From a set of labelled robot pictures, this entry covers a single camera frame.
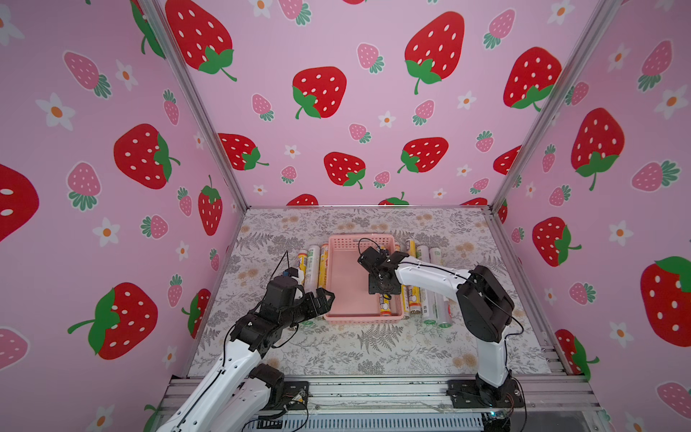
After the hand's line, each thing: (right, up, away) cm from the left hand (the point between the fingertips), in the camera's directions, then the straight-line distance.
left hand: (326, 298), depth 77 cm
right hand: (+20, +2, +17) cm, 27 cm away
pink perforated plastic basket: (+6, +2, +21) cm, 22 cm away
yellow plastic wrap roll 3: (+18, -5, +11) cm, 22 cm away
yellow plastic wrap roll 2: (-4, +6, +24) cm, 25 cm away
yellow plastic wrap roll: (-11, +9, +22) cm, 26 cm away
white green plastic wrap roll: (-7, +6, +19) cm, 21 cm away
